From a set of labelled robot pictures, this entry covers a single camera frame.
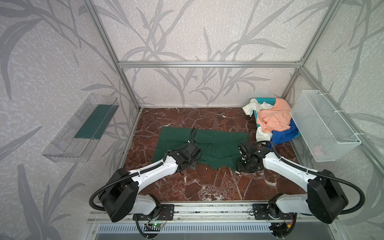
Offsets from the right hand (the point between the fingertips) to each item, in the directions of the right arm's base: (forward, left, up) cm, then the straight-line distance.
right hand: (238, 163), depth 86 cm
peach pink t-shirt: (+30, -31, +5) cm, 43 cm away
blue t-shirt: (+14, -26, +7) cm, 30 cm away
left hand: (+3, +26, +3) cm, 26 cm away
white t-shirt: (+17, -16, +5) cm, 23 cm away
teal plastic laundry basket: (+50, -34, +3) cm, 60 cm away
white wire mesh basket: (+1, -33, +29) cm, 44 cm away
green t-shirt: (+12, +11, -4) cm, 16 cm away
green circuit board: (-29, +43, -3) cm, 52 cm away
